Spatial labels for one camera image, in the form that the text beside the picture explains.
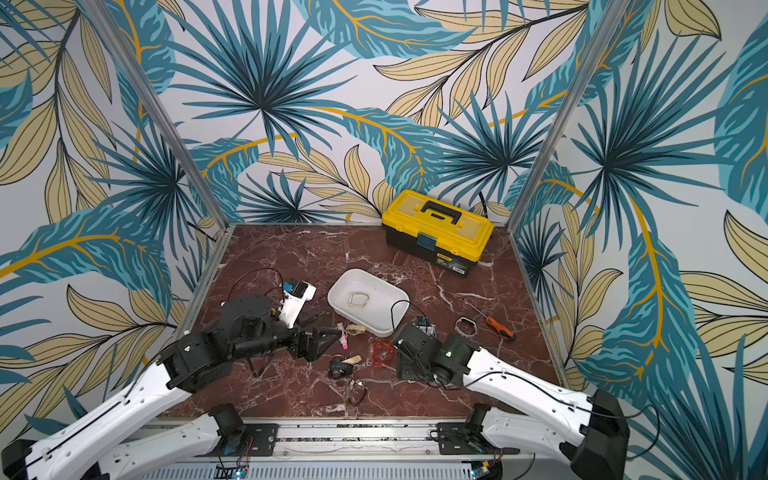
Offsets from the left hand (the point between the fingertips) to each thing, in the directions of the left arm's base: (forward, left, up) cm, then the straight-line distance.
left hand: (326, 332), depth 65 cm
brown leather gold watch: (-8, -4, -24) cm, 26 cm away
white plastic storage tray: (+22, -7, -24) cm, 33 cm away
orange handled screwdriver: (+12, -49, -23) cm, 55 cm away
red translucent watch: (+5, -12, -25) cm, 28 cm away
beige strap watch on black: (+2, -4, -22) cm, 23 cm away
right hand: (-2, -19, -16) cm, 24 cm away
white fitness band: (+11, -36, -24) cm, 45 cm away
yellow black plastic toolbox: (+36, -34, -8) cm, 50 cm away
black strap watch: (-1, -1, -20) cm, 20 cm away
